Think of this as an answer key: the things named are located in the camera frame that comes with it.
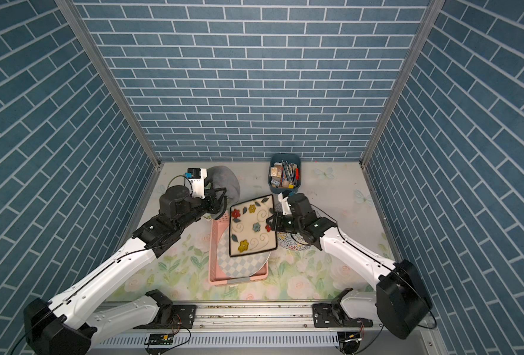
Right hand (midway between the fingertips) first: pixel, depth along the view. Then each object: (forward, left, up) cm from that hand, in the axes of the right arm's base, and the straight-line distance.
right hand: (267, 222), depth 80 cm
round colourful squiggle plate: (+1, -10, -15) cm, 18 cm away
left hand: (+3, +12, +14) cm, 19 cm away
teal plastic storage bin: (+38, -5, -14) cm, 41 cm away
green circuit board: (-36, +31, -18) cm, 51 cm away
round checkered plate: (-12, +8, -11) cm, 19 cm away
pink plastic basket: (-16, +17, -15) cm, 28 cm away
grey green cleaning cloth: (+6, +15, +17) cm, 24 cm away
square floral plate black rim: (-2, +7, -4) cm, 8 cm away
